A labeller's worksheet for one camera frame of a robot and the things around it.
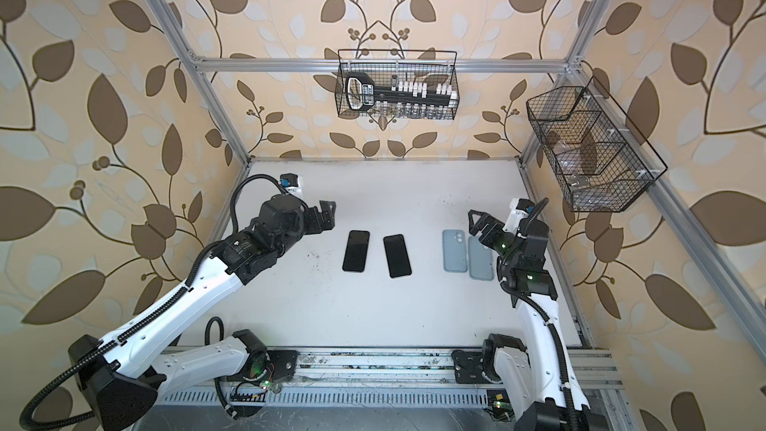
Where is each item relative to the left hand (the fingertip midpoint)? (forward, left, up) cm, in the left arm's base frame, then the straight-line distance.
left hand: (316, 203), depth 74 cm
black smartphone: (0, -8, -25) cm, 26 cm away
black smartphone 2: (-1, -21, -26) cm, 33 cm away
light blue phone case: (+2, -40, -27) cm, 48 cm away
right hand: (0, -43, -6) cm, 44 cm away
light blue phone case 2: (-2, -47, -27) cm, 54 cm away
